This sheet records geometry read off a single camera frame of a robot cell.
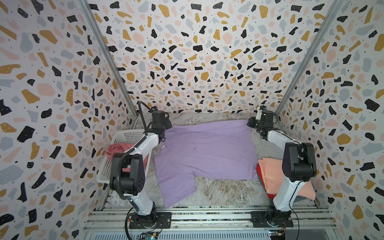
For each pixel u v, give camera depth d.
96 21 0.75
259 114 0.89
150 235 0.70
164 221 0.73
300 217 0.76
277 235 0.72
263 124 0.80
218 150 1.01
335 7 0.72
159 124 0.72
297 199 0.78
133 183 0.47
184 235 0.70
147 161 0.83
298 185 0.55
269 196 0.78
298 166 0.52
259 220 0.73
